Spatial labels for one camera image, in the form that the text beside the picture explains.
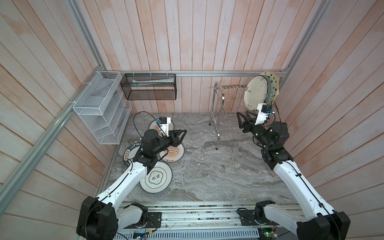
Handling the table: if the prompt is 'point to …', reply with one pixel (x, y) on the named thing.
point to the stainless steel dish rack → (227, 101)
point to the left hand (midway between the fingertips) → (185, 134)
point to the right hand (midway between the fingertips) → (242, 111)
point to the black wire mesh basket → (149, 86)
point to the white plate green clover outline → (158, 179)
